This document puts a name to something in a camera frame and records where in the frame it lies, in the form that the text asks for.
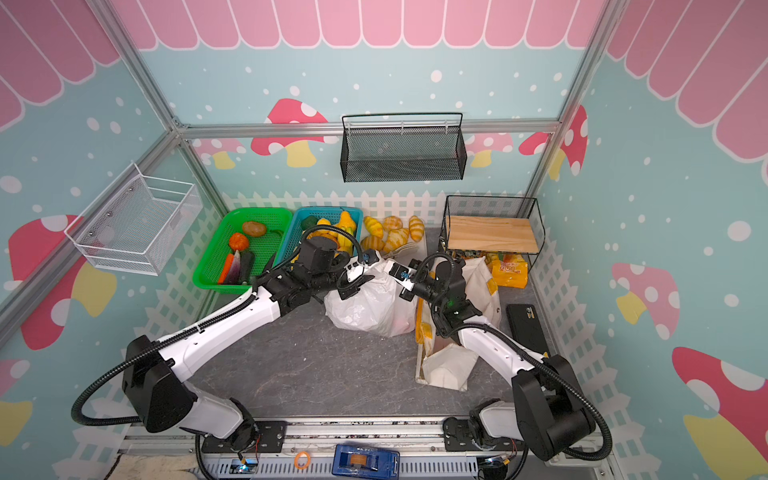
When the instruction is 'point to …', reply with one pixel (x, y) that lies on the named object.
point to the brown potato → (254, 229)
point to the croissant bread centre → (395, 238)
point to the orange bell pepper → (239, 242)
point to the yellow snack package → (510, 270)
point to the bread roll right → (416, 228)
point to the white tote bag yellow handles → (445, 362)
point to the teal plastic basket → (293, 232)
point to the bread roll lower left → (372, 242)
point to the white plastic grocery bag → (379, 307)
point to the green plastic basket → (254, 259)
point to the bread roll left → (373, 226)
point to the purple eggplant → (234, 274)
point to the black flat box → (525, 327)
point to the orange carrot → (228, 263)
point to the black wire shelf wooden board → (493, 224)
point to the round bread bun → (392, 223)
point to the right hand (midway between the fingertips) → (388, 262)
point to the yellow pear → (347, 223)
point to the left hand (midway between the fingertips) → (367, 273)
